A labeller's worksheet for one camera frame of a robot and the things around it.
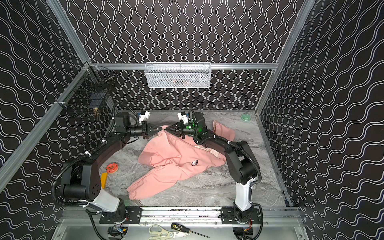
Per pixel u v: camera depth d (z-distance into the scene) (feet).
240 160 1.69
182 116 2.68
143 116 2.57
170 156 2.99
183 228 2.30
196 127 2.33
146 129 2.49
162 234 2.26
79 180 1.48
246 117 3.83
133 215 2.45
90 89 3.20
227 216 2.41
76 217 2.51
